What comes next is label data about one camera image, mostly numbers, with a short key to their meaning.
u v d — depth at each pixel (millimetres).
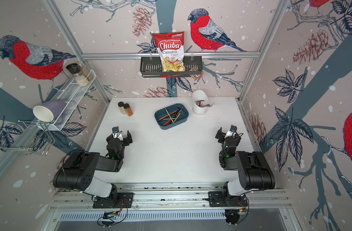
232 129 766
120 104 1068
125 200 730
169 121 1063
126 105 1047
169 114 1068
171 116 1070
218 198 728
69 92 857
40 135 685
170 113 1082
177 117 1076
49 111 610
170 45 805
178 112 1104
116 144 709
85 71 854
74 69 780
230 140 728
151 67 951
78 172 460
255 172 445
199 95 1043
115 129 778
